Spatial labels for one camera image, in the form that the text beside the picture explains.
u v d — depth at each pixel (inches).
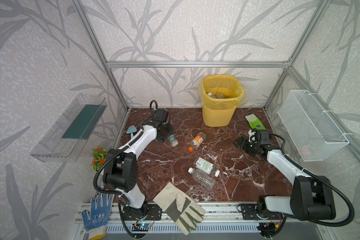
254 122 43.7
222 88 42.6
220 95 41.3
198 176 31.8
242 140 31.9
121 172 17.9
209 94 39.8
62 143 24.8
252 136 31.6
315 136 24.7
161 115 27.8
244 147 31.1
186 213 28.5
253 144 29.8
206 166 34.1
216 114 39.8
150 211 28.8
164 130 31.8
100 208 29.7
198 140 37.8
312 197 16.4
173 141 34.1
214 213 29.6
